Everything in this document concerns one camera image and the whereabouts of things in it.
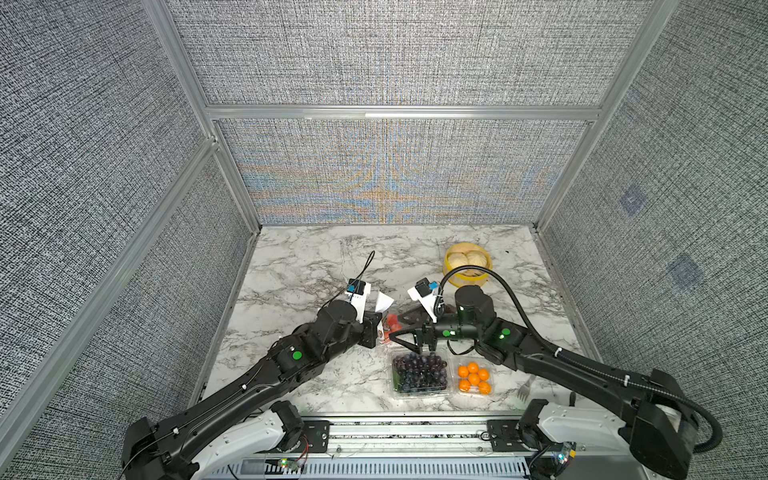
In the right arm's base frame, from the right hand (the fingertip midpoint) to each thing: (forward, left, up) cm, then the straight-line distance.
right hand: (396, 322), depth 68 cm
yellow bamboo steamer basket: (+26, -25, -20) cm, 41 cm away
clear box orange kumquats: (-6, -21, -21) cm, 31 cm away
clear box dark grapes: (-7, -7, -18) cm, 20 cm away
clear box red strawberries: (-1, +1, +1) cm, 2 cm away
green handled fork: (-9, -35, -22) cm, 42 cm away
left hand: (+3, +2, -2) cm, 4 cm away
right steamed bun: (+33, -29, -19) cm, 48 cm away
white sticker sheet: (+5, +3, 0) cm, 6 cm away
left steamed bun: (+31, -22, -17) cm, 41 cm away
